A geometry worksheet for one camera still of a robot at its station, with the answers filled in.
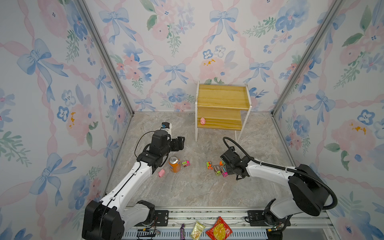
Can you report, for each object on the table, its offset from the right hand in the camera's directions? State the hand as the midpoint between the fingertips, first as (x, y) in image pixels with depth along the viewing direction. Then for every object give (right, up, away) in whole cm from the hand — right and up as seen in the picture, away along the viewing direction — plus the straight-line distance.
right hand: (232, 165), depth 90 cm
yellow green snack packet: (-22, -25, -21) cm, 39 cm away
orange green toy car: (-14, 0, 0) cm, 14 cm away
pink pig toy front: (-18, +27, +1) cm, 32 cm away
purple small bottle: (-28, -26, -20) cm, 43 cm away
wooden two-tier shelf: (-8, +34, -12) cm, 37 cm away
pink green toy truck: (-28, +1, 0) cm, 28 cm away
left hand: (-31, +18, -10) cm, 37 cm away
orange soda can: (-34, +3, -8) cm, 35 cm away
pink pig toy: (-42, -4, -3) cm, 42 cm away
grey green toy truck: (-9, -2, -2) cm, 10 cm away
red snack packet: (-11, -25, -20) cm, 34 cm away
